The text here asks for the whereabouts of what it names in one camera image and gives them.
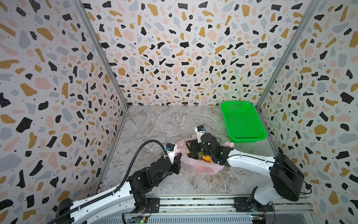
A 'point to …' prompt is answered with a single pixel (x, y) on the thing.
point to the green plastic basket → (242, 122)
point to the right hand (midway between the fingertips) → (189, 141)
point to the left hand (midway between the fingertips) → (183, 155)
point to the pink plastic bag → (197, 166)
